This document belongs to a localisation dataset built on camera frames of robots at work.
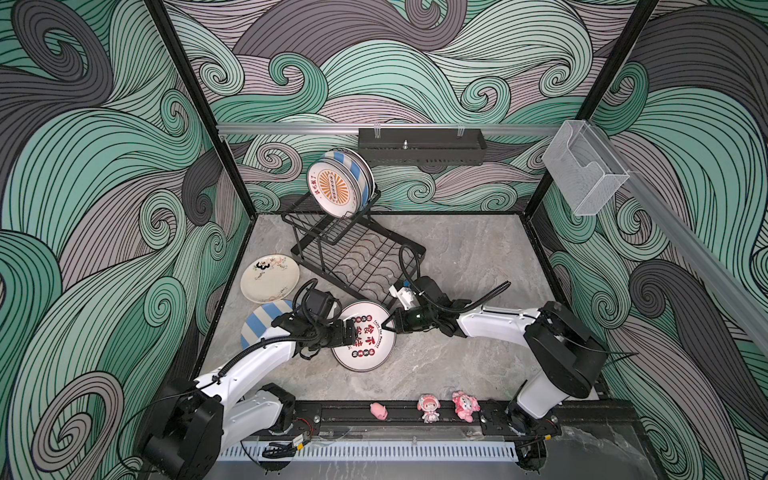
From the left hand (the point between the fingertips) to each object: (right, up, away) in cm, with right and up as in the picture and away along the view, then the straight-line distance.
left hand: (344, 334), depth 84 cm
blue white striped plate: (+6, +47, 0) cm, 47 cm away
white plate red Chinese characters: (+9, -2, -2) cm, 10 cm away
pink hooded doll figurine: (+23, -14, -11) cm, 29 cm away
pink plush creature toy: (+31, -14, -11) cm, 36 cm away
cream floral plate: (-29, +13, +19) cm, 37 cm away
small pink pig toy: (+10, -16, -10) cm, 21 cm away
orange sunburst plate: (-4, +43, +4) cm, 43 cm away
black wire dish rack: (+2, +23, +24) cm, 33 cm away
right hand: (+11, +2, -1) cm, 11 cm away
